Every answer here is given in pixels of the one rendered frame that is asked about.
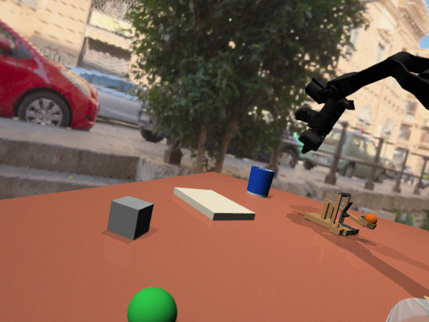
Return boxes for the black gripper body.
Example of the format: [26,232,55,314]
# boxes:
[298,109,337,151]

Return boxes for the green ball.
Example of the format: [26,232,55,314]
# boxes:
[127,287,178,322]

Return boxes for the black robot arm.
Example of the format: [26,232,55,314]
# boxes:
[295,52,429,128]

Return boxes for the orange ball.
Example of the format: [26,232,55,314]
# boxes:
[365,214,377,225]

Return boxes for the blue cup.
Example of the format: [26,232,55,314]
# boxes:
[247,166,275,198]

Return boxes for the cream flat slab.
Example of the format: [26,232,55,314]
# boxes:
[173,187,255,220]

